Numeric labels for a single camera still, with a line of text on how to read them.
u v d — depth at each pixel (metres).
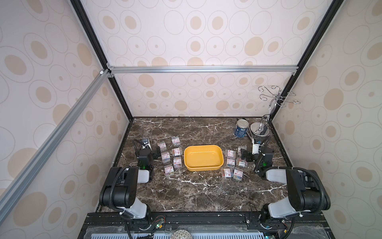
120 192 0.45
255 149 0.83
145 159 0.70
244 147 1.03
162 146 1.00
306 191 0.45
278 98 1.10
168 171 0.90
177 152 0.97
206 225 0.73
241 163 0.92
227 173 0.87
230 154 0.97
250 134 1.09
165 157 0.95
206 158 0.96
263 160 0.73
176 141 1.03
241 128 1.01
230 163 0.92
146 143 0.79
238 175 0.87
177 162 0.92
